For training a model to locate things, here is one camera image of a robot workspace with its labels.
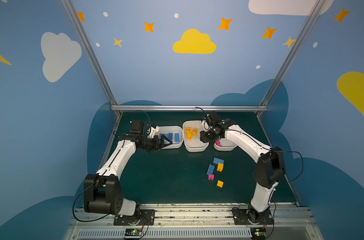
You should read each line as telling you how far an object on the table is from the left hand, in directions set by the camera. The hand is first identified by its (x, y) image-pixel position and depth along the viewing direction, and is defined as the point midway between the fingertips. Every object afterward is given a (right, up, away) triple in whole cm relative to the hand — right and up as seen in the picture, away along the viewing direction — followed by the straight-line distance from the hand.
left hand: (165, 144), depth 82 cm
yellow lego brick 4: (+33, -15, +9) cm, 37 cm away
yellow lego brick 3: (+18, +6, +24) cm, 31 cm away
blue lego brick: (+32, -11, +11) cm, 36 cm away
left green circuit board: (-14, -41, -11) cm, 45 cm away
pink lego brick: (+34, -1, +18) cm, 39 cm away
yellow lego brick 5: (+31, -23, +4) cm, 39 cm away
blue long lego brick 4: (+27, -16, +8) cm, 32 cm away
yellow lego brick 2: (+14, +3, +22) cm, 27 cm away
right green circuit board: (+47, -42, -10) cm, 64 cm away
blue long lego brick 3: (+5, +2, +22) cm, 23 cm away
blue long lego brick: (-2, +4, +24) cm, 25 cm away
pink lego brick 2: (+26, -20, +4) cm, 33 cm away
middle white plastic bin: (+16, +8, +26) cm, 31 cm away
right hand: (+22, +4, +7) cm, 24 cm away
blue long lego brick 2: (+1, +3, +22) cm, 22 cm away
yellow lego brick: (+14, +8, +25) cm, 30 cm away
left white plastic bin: (+4, +8, +26) cm, 27 cm away
